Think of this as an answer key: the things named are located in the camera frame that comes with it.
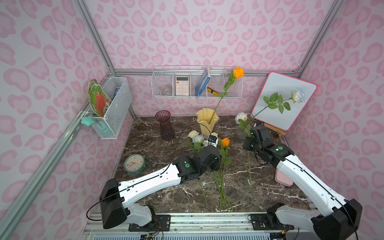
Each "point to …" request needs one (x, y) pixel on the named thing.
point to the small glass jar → (166, 91)
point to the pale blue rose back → (275, 101)
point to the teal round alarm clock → (135, 163)
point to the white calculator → (182, 85)
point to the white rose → (244, 123)
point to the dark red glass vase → (166, 130)
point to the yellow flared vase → (206, 117)
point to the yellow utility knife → (213, 92)
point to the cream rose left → (193, 133)
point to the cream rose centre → (214, 134)
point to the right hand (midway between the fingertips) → (245, 139)
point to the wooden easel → (280, 132)
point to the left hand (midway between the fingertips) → (217, 153)
